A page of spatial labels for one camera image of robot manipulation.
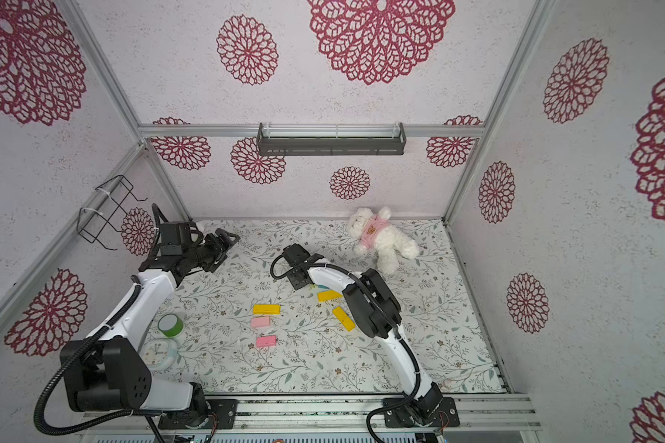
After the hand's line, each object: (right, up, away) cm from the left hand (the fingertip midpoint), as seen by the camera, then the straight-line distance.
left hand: (235, 245), depth 84 cm
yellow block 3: (+34, -24, +7) cm, 42 cm away
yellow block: (+7, -22, +10) cm, 25 cm away
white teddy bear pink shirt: (+46, +4, +21) cm, 51 cm away
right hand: (+18, -10, +17) cm, 27 cm away
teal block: (+26, -15, +14) cm, 33 cm away
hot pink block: (+9, -30, +3) cm, 32 cm away
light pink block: (+6, -25, +6) cm, 27 cm away
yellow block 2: (+28, -18, +13) cm, 36 cm away
